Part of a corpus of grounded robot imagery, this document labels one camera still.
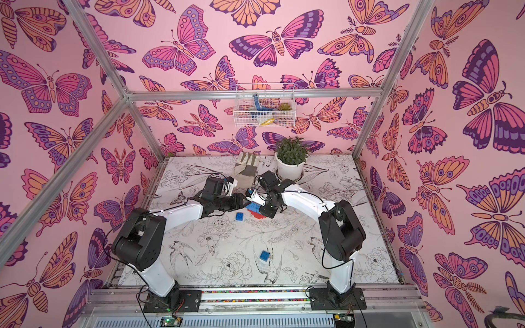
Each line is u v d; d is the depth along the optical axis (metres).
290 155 0.97
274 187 0.67
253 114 0.92
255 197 0.81
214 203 0.74
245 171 1.13
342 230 0.48
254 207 0.90
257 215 0.91
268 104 0.95
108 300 0.78
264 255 0.83
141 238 0.50
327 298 0.65
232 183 0.87
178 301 0.72
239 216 0.95
